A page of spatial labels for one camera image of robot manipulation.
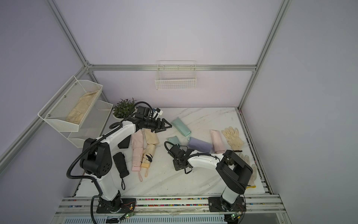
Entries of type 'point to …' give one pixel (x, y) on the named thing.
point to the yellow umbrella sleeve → (151, 137)
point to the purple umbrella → (200, 145)
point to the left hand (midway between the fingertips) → (168, 128)
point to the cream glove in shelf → (82, 108)
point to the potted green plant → (123, 108)
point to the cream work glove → (233, 139)
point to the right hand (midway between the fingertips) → (181, 165)
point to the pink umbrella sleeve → (137, 143)
